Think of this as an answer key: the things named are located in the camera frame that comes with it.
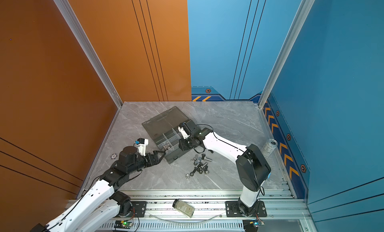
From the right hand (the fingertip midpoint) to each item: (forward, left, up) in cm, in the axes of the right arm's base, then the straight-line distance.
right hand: (180, 146), depth 85 cm
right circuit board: (-36, -36, -13) cm, 52 cm away
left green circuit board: (-35, +26, -12) cm, 45 cm away
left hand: (-6, +9, +3) cm, 11 cm away
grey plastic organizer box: (+22, +15, -13) cm, 29 cm away
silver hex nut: (-13, -4, -10) cm, 17 cm away
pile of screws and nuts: (-9, -12, -9) cm, 18 cm away
